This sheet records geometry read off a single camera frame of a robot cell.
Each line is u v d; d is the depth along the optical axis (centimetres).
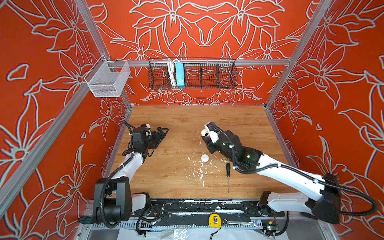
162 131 78
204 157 90
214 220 68
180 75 90
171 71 89
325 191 40
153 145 76
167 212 73
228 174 83
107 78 93
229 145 50
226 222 70
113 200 41
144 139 69
